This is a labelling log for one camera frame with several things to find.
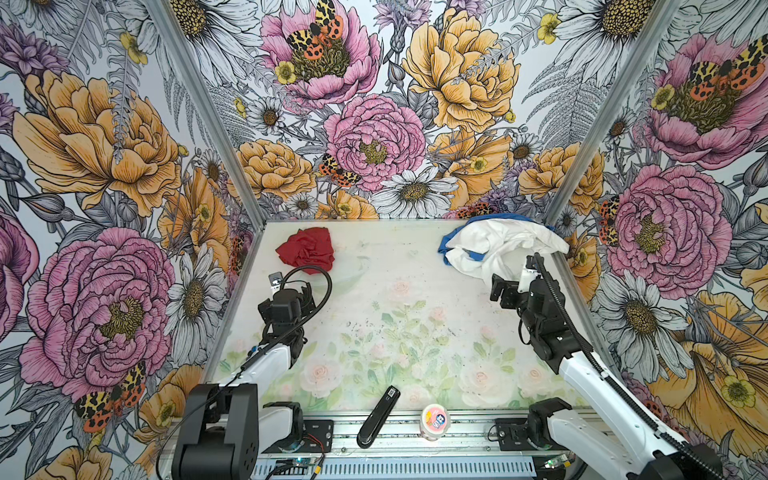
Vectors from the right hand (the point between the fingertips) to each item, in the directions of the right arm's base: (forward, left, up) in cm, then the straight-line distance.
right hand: (511, 285), depth 82 cm
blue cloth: (+27, +13, -16) cm, 34 cm away
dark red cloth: (+23, +60, -10) cm, 65 cm away
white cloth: (+25, -8, -11) cm, 28 cm away
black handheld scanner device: (-28, +36, -14) cm, 48 cm away
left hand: (+2, +63, -8) cm, 63 cm away
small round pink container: (-30, +23, -7) cm, 39 cm away
